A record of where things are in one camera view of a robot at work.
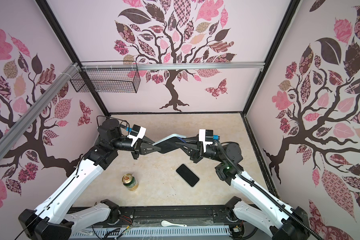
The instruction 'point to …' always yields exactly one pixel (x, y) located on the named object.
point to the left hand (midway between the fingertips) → (160, 149)
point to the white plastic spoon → (166, 223)
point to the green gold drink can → (130, 182)
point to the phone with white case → (187, 175)
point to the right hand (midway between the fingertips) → (178, 142)
